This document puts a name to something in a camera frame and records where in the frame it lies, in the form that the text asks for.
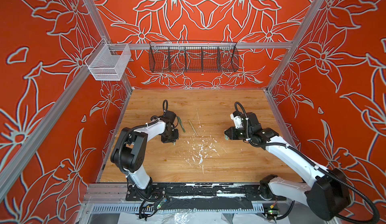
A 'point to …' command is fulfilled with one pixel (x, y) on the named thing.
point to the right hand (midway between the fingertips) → (223, 131)
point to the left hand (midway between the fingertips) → (175, 139)
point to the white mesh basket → (107, 61)
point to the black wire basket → (193, 57)
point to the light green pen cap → (226, 137)
